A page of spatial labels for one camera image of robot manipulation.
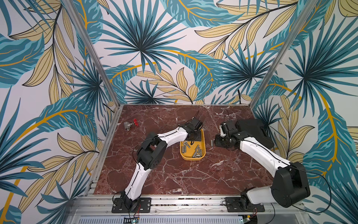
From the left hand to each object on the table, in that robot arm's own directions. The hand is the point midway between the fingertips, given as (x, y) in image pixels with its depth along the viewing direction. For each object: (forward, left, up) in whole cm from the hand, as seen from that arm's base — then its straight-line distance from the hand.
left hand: (197, 138), depth 96 cm
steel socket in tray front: (-10, 0, -3) cm, 10 cm away
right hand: (-6, -11, +7) cm, 14 cm away
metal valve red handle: (+11, +51, -1) cm, 52 cm away
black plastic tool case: (+8, -41, +2) cm, 42 cm away
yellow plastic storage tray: (-12, +6, -2) cm, 13 cm away
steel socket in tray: (-3, +8, -2) cm, 9 cm away
